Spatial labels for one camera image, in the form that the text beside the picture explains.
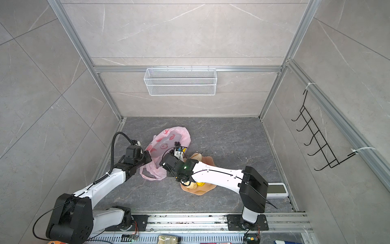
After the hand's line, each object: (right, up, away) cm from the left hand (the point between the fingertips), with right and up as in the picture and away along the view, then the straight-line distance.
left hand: (149, 151), depth 89 cm
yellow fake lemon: (+31, -18, -7) cm, 36 cm away
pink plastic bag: (+3, +2, +13) cm, 14 cm away
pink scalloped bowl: (+32, -20, -7) cm, 38 cm away
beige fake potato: (+29, -3, 0) cm, 29 cm away
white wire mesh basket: (+16, +45, +11) cm, 49 cm away
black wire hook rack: (+86, +2, -26) cm, 90 cm away
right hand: (+15, -8, -10) cm, 20 cm away
